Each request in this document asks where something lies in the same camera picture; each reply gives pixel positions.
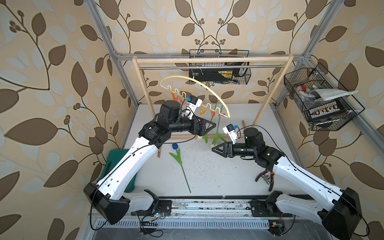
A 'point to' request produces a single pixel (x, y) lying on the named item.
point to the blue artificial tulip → (177, 157)
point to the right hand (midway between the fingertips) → (213, 149)
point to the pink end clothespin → (221, 115)
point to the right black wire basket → (298, 84)
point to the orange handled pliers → (268, 176)
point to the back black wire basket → (238, 79)
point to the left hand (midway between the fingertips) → (210, 122)
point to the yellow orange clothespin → (202, 111)
